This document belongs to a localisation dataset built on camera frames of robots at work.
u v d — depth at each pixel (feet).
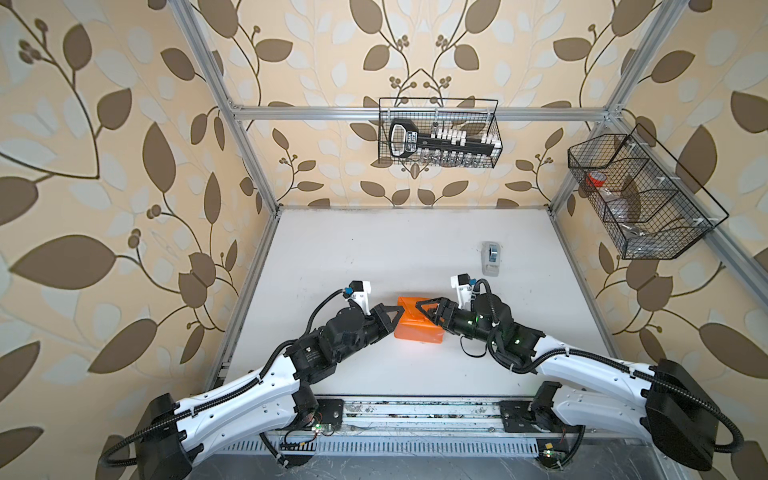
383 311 2.11
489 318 1.87
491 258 3.33
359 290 2.26
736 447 1.28
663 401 1.35
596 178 2.90
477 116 2.99
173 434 1.35
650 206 2.41
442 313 2.22
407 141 2.77
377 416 2.50
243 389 1.56
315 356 1.82
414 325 2.53
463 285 2.37
